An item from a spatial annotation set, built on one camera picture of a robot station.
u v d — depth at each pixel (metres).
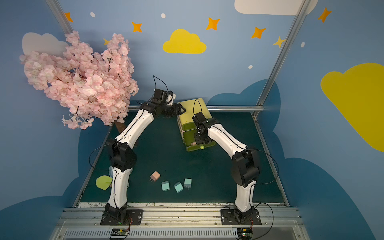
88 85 0.53
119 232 0.72
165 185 0.84
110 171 0.88
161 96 0.72
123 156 0.55
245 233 0.73
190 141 0.95
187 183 0.84
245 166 0.49
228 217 0.74
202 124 0.65
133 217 0.74
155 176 0.86
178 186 0.83
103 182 0.86
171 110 0.81
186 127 0.89
